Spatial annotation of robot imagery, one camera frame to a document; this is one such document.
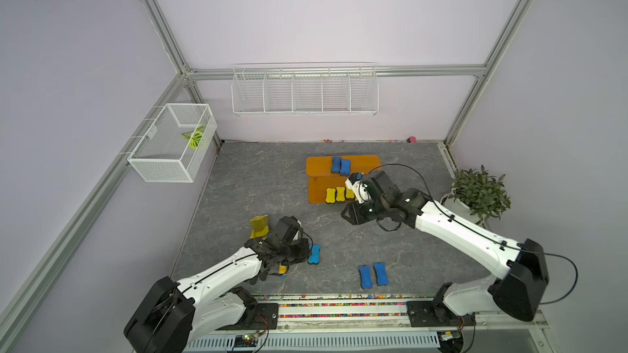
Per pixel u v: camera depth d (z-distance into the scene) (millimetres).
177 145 847
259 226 907
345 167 913
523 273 395
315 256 824
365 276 805
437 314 652
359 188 663
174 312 401
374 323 736
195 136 809
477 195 771
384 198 581
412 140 1237
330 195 988
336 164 916
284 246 680
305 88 985
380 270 813
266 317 726
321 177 1078
